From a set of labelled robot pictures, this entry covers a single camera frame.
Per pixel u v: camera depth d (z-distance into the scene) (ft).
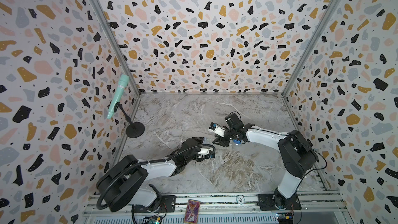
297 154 1.59
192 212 2.30
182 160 2.21
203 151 2.53
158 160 1.82
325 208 2.46
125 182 1.38
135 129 3.20
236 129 2.39
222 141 2.62
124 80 2.55
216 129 2.62
